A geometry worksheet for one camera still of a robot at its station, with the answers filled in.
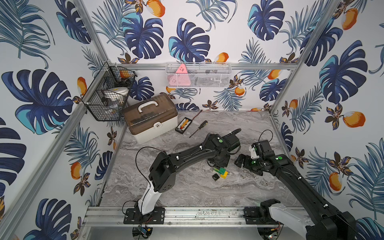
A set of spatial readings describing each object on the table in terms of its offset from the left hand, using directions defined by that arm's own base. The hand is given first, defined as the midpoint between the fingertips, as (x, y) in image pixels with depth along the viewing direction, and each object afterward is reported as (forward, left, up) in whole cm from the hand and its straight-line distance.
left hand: (222, 162), depth 79 cm
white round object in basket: (+25, +59, +22) cm, 68 cm away
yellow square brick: (-4, -3, -9) cm, 10 cm away
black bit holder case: (+33, +25, -11) cm, 43 cm away
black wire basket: (+19, +67, +15) cm, 71 cm away
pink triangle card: (+42, +26, +22) cm, 54 cm away
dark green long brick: (-2, 0, -7) cm, 7 cm away
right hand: (+1, -11, -2) cm, 12 cm away
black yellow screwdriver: (+33, +12, -12) cm, 37 cm away
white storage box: (+22, +42, +7) cm, 48 cm away
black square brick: (-4, +2, -11) cm, 12 cm away
